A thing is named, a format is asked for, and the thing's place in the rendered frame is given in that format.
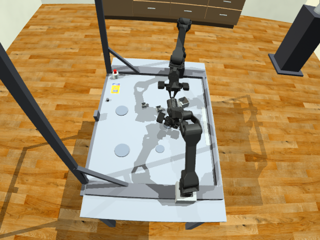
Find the white flat bar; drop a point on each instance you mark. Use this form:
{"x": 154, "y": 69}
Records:
{"x": 205, "y": 126}

